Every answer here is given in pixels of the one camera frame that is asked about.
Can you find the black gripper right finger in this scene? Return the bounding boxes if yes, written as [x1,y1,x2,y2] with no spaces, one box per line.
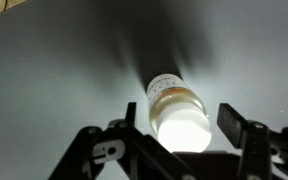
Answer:
[216,102,288,180]

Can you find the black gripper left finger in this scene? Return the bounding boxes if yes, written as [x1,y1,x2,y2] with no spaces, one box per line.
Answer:
[48,101,198,180]

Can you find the white capped pill bottle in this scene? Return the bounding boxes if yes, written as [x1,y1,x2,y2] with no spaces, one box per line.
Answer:
[146,73,213,154]

